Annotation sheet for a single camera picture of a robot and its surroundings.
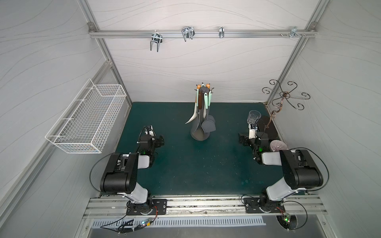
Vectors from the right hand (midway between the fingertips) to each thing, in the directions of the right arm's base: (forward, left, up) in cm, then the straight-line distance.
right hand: (247, 132), depth 95 cm
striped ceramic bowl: (-7, -19, -4) cm, 20 cm away
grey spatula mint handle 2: (-2, +26, +9) cm, 28 cm away
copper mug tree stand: (+9, -18, -3) cm, 20 cm away
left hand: (-5, +61, +1) cm, 61 cm away
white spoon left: (+4, +34, +15) cm, 38 cm away
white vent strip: (-51, +62, -6) cm, 81 cm away
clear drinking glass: (+17, -8, -3) cm, 19 cm away
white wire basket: (-17, +86, +26) cm, 91 cm away
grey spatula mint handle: (+4, +25, +8) cm, 26 cm away
